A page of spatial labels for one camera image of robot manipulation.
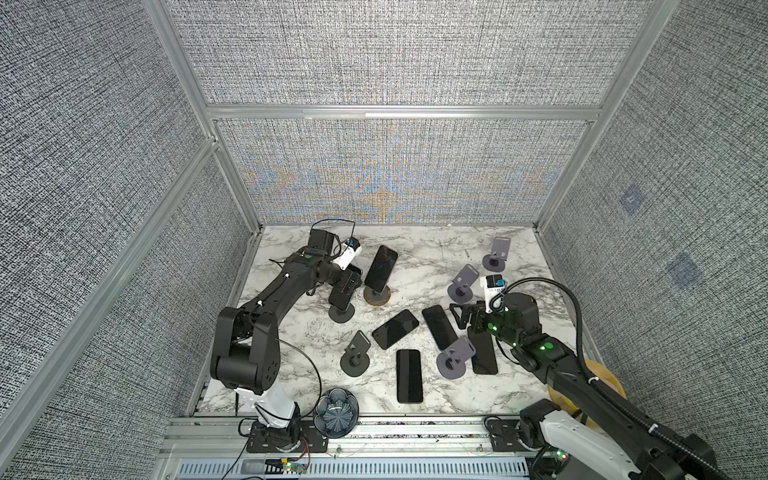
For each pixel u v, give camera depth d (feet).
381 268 3.22
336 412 2.50
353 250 2.66
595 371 2.66
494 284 2.30
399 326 3.08
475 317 2.31
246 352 1.53
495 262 3.58
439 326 3.16
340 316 3.10
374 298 3.21
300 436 2.36
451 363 2.63
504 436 2.40
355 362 2.64
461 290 3.11
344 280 2.61
